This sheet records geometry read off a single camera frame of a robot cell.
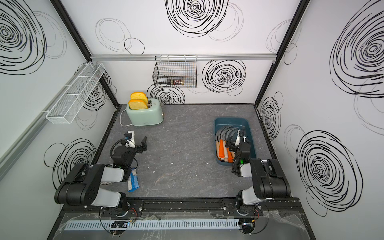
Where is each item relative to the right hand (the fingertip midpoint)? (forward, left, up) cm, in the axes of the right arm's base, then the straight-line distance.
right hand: (238, 137), depth 91 cm
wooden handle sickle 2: (-8, +3, -6) cm, 11 cm away
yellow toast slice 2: (+15, +63, +12) cm, 66 cm away
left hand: (-3, +61, +3) cm, 61 cm away
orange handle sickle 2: (+9, +7, -7) cm, 13 cm away
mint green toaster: (+14, +56, +2) cm, 58 cm away
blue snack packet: (-26, +60, -6) cm, 66 cm away
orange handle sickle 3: (-10, +5, -6) cm, 12 cm away
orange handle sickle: (-2, +10, -5) cm, 11 cm away
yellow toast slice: (+22, +64, +14) cm, 69 cm away
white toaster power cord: (+12, +75, -6) cm, 76 cm away
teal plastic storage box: (+17, +8, -6) cm, 19 cm away
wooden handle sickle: (-12, +8, -4) cm, 15 cm away
